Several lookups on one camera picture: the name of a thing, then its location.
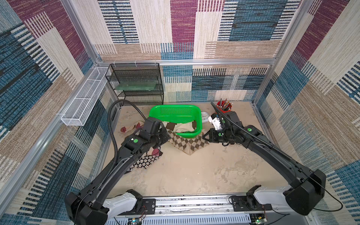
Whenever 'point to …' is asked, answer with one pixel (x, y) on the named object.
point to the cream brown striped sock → (186, 127)
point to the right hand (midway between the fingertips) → (205, 139)
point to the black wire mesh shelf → (138, 72)
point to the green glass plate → (137, 86)
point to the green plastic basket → (179, 114)
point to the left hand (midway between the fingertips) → (171, 135)
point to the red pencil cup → (224, 106)
